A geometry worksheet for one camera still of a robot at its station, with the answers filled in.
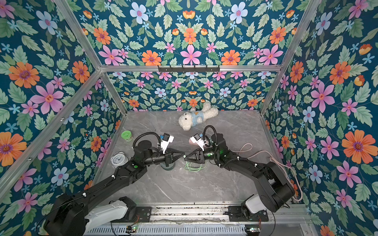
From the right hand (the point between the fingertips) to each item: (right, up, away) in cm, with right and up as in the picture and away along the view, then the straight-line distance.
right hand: (189, 156), depth 74 cm
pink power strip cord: (+55, -6, +22) cm, 60 cm away
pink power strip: (+1, +8, -2) cm, 8 cm away
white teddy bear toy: (-3, +20, +31) cm, 37 cm away
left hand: (-2, +2, -3) cm, 4 cm away
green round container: (-46, +8, +27) cm, 54 cm away
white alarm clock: (-46, -5, +17) cm, 49 cm away
